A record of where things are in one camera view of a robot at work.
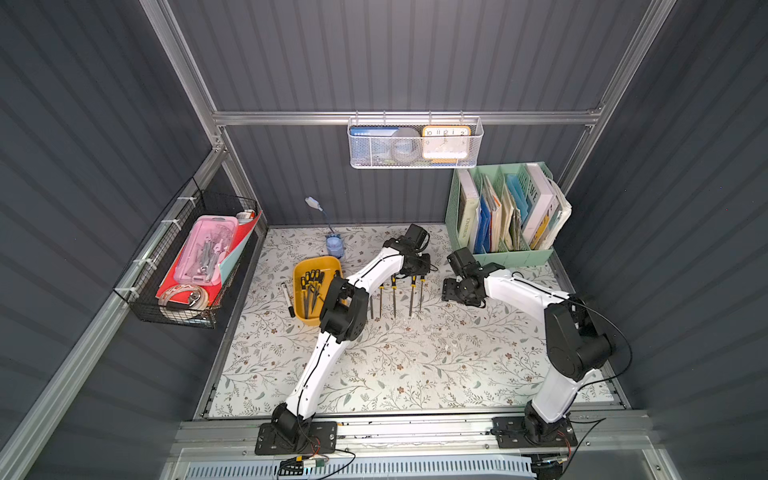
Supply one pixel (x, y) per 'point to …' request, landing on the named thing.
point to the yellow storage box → (329, 265)
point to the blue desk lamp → (334, 242)
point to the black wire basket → (188, 306)
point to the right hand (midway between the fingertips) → (460, 293)
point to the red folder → (212, 292)
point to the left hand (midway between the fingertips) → (425, 267)
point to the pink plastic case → (206, 248)
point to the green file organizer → (502, 214)
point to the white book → (543, 205)
